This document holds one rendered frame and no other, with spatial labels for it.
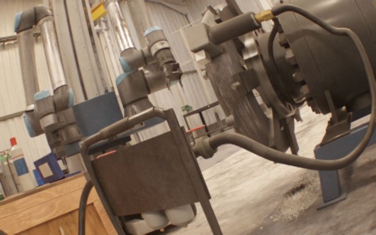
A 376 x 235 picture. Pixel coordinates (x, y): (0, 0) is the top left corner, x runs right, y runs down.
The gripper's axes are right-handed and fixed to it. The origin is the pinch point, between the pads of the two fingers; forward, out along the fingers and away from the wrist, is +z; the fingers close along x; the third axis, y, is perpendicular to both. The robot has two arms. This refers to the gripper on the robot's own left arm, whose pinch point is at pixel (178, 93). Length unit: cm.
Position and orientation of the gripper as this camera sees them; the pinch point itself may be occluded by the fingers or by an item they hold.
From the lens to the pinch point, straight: 162.0
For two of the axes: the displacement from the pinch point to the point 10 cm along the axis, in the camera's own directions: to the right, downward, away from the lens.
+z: 3.7, 8.2, -4.4
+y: 2.0, -5.3, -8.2
